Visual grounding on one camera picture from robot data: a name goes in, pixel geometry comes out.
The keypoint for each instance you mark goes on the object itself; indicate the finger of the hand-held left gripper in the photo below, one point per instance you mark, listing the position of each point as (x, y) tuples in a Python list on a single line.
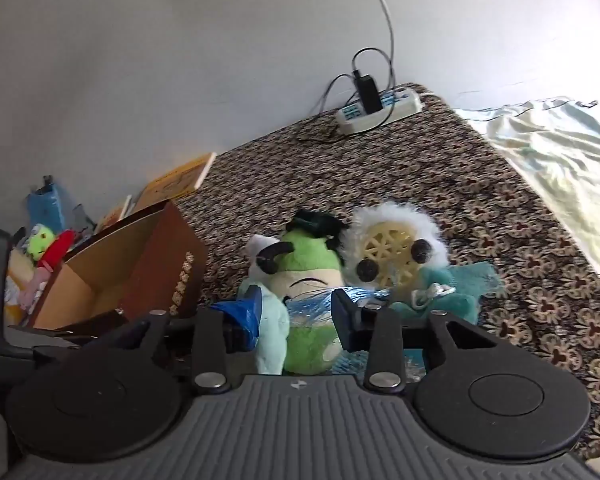
[(40, 338)]

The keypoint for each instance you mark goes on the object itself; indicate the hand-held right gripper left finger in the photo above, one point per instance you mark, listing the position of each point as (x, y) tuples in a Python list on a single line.
[(240, 316)]

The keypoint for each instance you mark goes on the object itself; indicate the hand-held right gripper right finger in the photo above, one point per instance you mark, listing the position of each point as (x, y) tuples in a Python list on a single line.
[(347, 321)]

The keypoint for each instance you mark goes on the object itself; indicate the green plush toy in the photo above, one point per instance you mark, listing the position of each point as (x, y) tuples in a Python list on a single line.
[(310, 270)]

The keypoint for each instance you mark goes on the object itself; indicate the white fluffy plush doll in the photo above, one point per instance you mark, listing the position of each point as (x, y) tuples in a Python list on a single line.
[(385, 250)]

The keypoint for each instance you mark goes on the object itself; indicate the brown cardboard box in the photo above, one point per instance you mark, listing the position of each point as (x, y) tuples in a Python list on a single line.
[(105, 270)]

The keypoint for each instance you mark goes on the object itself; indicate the teal cloth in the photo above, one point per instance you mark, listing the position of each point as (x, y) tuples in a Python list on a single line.
[(455, 305)]

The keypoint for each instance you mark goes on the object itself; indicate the orange white paper bag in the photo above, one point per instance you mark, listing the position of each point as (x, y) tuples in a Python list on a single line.
[(17, 272)]

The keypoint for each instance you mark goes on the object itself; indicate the blue tinsel strands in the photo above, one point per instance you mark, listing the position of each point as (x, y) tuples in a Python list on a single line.
[(310, 305)]

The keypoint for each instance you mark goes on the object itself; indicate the green frog plush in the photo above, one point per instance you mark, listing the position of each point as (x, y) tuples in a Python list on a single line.
[(40, 242)]

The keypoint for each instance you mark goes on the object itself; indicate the red plush toy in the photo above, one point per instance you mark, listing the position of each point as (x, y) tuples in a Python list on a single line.
[(55, 252)]

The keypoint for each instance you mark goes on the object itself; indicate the blue pouch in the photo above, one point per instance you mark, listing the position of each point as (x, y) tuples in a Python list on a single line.
[(45, 210)]

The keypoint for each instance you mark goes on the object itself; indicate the black binder clip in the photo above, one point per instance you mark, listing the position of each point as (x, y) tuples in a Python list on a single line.
[(48, 181)]

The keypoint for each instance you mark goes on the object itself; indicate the stack of books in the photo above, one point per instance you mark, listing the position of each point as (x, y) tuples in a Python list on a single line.
[(115, 215)]

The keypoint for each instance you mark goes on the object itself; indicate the yellow book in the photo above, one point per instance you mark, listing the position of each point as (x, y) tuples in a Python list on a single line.
[(180, 180)]

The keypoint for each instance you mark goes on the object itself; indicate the white power strip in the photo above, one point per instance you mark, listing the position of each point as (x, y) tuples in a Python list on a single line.
[(397, 102)]

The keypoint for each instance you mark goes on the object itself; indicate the black charger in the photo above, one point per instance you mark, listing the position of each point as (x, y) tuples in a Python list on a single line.
[(367, 92)]

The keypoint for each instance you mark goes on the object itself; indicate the pale printed blanket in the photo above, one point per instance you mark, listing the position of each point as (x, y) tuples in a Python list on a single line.
[(555, 160)]

